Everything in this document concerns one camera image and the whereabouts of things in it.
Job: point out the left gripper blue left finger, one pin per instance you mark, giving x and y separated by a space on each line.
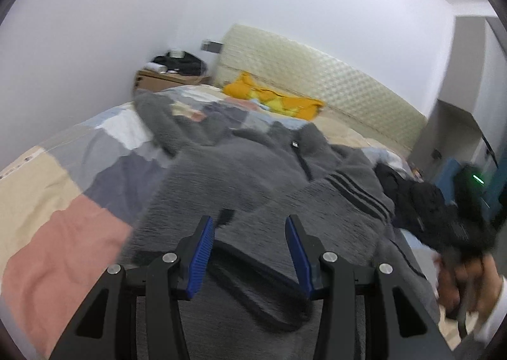
104 326

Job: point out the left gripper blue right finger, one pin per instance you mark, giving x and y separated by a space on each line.
369 309

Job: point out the grey fleece zip jacket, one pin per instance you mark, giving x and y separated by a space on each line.
249 181

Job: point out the person's right hand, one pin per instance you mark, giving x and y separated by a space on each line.
481 274

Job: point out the blue padded chair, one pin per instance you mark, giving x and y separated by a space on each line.
444 180

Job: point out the black garment on bed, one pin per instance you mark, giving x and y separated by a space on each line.
421 209

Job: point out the grey built-in wardrobe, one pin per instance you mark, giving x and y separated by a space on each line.
468 121

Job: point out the patchwork colour block quilt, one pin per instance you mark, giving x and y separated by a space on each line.
67 207

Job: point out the wooden nightstand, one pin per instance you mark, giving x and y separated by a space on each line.
157 82

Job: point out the yellow pikachu plush pillow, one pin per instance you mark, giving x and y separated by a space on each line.
245 87

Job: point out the black bag on nightstand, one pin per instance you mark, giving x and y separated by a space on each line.
177 61

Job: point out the cream quilted headboard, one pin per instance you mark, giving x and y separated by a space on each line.
284 65

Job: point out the wall power outlet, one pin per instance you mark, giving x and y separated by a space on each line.
211 46

